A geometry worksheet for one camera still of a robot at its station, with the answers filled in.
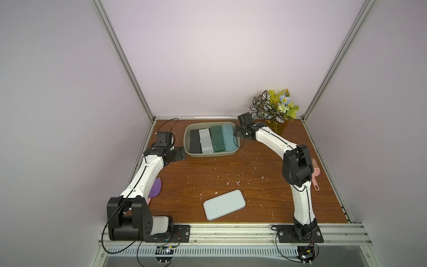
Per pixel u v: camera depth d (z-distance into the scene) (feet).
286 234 2.38
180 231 2.44
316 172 3.04
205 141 3.43
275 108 3.03
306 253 2.29
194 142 3.47
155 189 2.92
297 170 1.82
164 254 2.38
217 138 3.47
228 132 3.57
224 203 2.69
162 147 2.14
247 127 2.48
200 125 3.62
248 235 2.44
